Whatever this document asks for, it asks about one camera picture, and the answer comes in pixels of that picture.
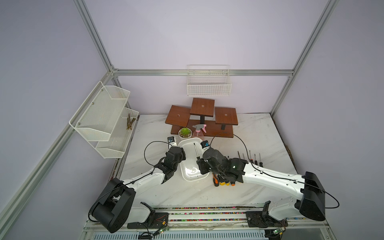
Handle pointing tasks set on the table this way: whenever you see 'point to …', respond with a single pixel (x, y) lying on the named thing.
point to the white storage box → (189, 169)
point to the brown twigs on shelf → (129, 123)
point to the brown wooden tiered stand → (219, 121)
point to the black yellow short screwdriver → (239, 154)
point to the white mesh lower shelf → (115, 147)
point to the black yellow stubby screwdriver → (222, 183)
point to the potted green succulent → (185, 133)
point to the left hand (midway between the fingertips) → (179, 149)
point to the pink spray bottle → (198, 132)
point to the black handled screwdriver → (255, 161)
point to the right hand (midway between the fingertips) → (200, 162)
